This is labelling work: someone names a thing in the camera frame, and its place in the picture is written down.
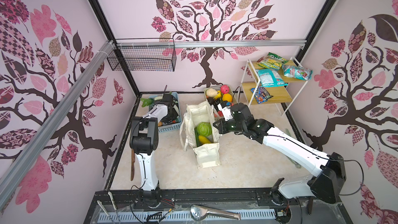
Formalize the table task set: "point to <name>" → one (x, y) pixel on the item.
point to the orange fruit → (227, 97)
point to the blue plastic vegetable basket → (173, 97)
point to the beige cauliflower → (211, 93)
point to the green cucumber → (197, 137)
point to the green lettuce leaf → (146, 102)
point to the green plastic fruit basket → (234, 100)
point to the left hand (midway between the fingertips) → (173, 118)
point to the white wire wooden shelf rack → (251, 80)
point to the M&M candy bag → (261, 95)
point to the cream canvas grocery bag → (208, 154)
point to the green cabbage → (204, 129)
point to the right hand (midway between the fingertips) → (213, 122)
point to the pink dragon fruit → (225, 89)
